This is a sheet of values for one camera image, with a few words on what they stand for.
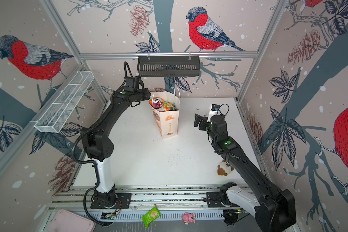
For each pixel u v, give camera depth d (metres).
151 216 0.68
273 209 0.36
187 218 0.67
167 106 0.89
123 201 0.73
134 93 0.70
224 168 0.83
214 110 0.65
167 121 0.84
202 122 0.68
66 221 0.67
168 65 1.06
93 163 0.55
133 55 1.86
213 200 0.73
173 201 0.75
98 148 0.52
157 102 0.88
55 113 0.75
